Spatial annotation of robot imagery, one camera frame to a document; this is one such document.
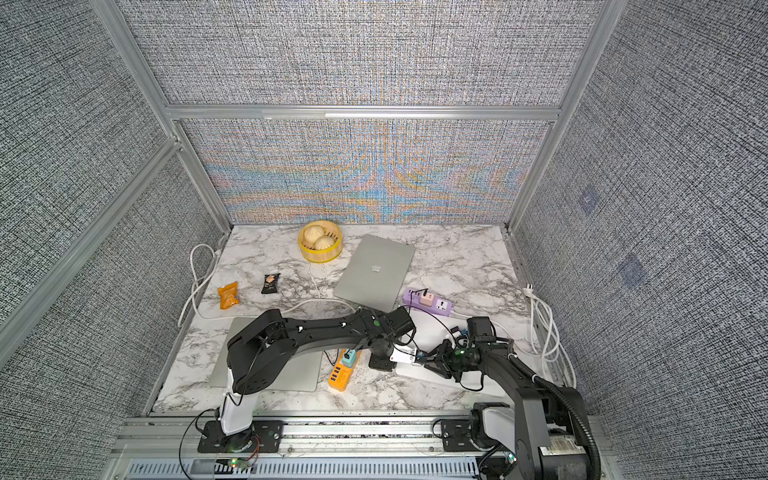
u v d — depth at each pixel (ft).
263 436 2.41
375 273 3.48
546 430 1.37
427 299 2.99
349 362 2.61
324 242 3.49
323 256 3.50
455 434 2.40
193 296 3.20
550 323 2.87
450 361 2.46
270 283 3.30
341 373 2.67
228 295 3.23
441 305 3.11
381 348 2.49
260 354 1.52
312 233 3.60
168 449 2.41
